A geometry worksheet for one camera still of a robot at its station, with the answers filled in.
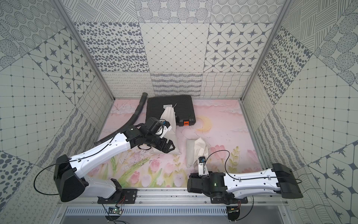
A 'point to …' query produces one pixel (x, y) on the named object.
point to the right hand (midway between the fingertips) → (197, 176)
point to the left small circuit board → (114, 210)
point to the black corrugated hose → (132, 122)
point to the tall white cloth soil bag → (168, 115)
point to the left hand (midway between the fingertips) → (169, 141)
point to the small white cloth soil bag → (196, 148)
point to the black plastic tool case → (182, 105)
